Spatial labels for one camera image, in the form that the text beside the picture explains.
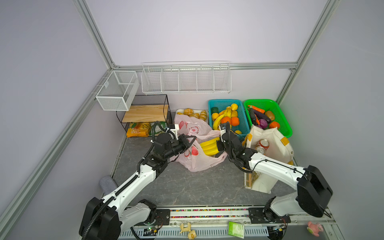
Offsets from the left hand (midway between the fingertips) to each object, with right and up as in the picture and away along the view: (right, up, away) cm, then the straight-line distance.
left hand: (197, 139), depth 73 cm
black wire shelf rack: (-32, +13, +24) cm, 42 cm away
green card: (+18, -42, -4) cm, 46 cm away
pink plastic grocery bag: (-2, -11, +4) cm, 12 cm away
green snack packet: (-28, +5, +30) cm, 42 cm away
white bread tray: (+2, +16, +46) cm, 48 cm away
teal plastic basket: (+27, +18, +41) cm, 53 cm away
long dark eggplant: (+48, +14, +39) cm, 64 cm away
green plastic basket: (+58, +22, +43) cm, 75 cm away
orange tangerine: (+27, +10, +35) cm, 45 cm away
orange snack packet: (-41, +4, +26) cm, 48 cm away
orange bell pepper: (+54, +7, +31) cm, 63 cm away
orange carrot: (+47, +20, +44) cm, 67 cm away
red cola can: (+39, -6, +15) cm, 42 cm away
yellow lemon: (+28, +21, +40) cm, 53 cm away
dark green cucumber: (+42, +14, +38) cm, 58 cm away
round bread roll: (-8, +17, +42) cm, 46 cm away
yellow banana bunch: (+8, -7, +17) cm, 20 cm away
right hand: (+14, 0, +11) cm, 17 cm away
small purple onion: (+47, +8, +32) cm, 58 cm away
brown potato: (+55, +14, +39) cm, 69 cm away
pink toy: (+54, -41, -5) cm, 68 cm away
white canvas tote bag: (+45, -6, +8) cm, 46 cm away
